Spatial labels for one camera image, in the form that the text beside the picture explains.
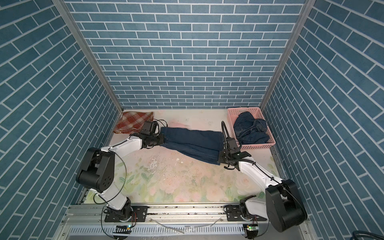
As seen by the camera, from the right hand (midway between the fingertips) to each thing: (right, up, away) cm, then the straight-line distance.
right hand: (219, 154), depth 89 cm
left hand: (-35, +9, +7) cm, 37 cm away
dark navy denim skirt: (+23, +13, +13) cm, 30 cm away
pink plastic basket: (+34, +26, +27) cm, 50 cm away
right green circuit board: (+14, -33, -15) cm, 39 cm away
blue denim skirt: (-11, +4, +11) cm, 16 cm away
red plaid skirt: (-62, +20, +20) cm, 68 cm away
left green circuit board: (-50, -33, -17) cm, 62 cm away
